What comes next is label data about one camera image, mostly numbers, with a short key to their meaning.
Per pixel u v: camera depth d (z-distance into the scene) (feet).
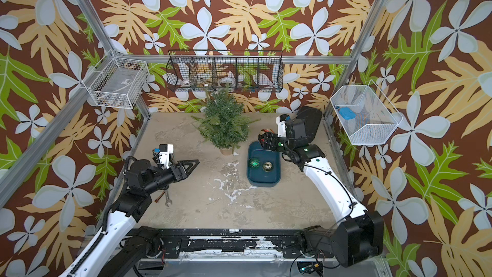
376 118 2.57
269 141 2.26
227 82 3.26
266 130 2.57
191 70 3.13
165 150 2.19
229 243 2.50
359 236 1.29
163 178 2.07
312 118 4.04
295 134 1.93
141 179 1.82
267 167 3.06
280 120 2.35
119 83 2.81
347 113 2.80
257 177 3.08
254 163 3.07
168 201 2.83
